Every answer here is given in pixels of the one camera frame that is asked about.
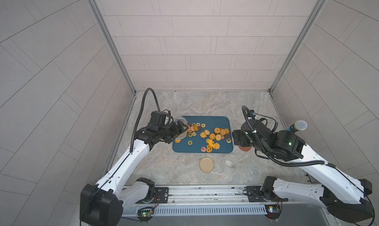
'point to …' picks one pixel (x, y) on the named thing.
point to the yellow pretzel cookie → (209, 148)
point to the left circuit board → (144, 214)
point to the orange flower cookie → (203, 134)
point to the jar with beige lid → (183, 120)
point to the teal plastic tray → (207, 134)
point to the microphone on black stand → (299, 125)
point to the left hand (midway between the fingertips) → (186, 129)
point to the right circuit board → (273, 211)
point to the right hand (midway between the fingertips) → (238, 135)
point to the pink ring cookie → (203, 149)
